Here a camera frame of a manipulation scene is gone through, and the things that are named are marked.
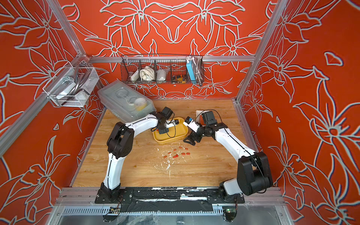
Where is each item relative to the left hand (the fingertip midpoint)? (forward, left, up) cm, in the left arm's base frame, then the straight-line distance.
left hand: (163, 125), depth 100 cm
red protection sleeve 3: (-19, -19, -3) cm, 27 cm away
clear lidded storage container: (+7, +27, +16) cm, 32 cm away
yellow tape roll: (+7, +16, +15) cm, 23 cm away
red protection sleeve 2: (-20, -16, -2) cm, 25 cm away
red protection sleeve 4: (-16, -18, -4) cm, 24 cm away
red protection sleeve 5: (-17, -10, -3) cm, 20 cm away
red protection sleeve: (-22, -11, -3) cm, 25 cm away
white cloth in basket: (+17, +10, +32) cm, 38 cm away
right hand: (-12, -17, +11) cm, 24 cm away
